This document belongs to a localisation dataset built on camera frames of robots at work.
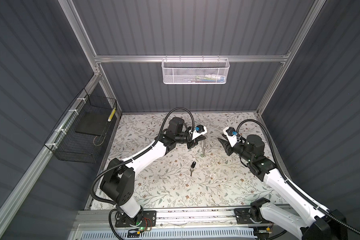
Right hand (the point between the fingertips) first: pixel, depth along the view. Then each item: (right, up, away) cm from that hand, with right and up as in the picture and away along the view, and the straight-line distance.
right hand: (223, 136), depth 76 cm
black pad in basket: (-68, +7, 0) cm, 69 cm away
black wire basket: (-73, +2, -3) cm, 73 cm away
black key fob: (-14, -19, +17) cm, 29 cm away
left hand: (-10, 0, +2) cm, 10 cm away
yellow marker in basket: (-61, +12, +6) cm, 62 cm away
